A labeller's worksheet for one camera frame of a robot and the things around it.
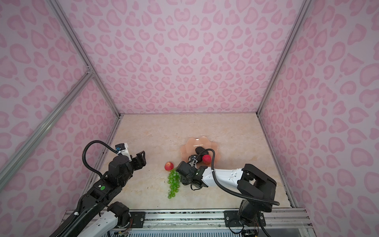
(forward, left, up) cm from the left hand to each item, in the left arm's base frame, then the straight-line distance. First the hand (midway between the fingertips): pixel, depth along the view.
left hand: (139, 151), depth 76 cm
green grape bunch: (-9, -16, -15) cm, 24 cm away
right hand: (-7, -23, -17) cm, 29 cm away
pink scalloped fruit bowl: (+11, -25, -17) cm, 32 cm away
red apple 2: (+3, -36, -15) cm, 39 cm away
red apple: (-1, -13, -17) cm, 21 cm away
